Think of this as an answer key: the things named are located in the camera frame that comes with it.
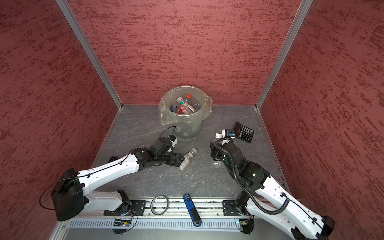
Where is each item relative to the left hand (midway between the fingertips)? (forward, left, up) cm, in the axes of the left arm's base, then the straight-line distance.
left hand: (176, 160), depth 81 cm
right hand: (+1, -20, +14) cm, 24 cm away
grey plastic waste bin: (+23, -5, -5) cm, 24 cm away
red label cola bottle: (+33, -4, +6) cm, 34 cm away
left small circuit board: (-28, +27, -12) cm, 41 cm away
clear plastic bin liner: (+36, +6, +13) cm, 39 cm away
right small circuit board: (-29, -37, -11) cm, 48 cm away
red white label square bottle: (+34, -1, +11) cm, 36 cm away
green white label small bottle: (+8, -8, -8) cm, 14 cm away
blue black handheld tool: (-23, -9, -7) cm, 26 cm away
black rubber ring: (-21, +12, -8) cm, 25 cm away
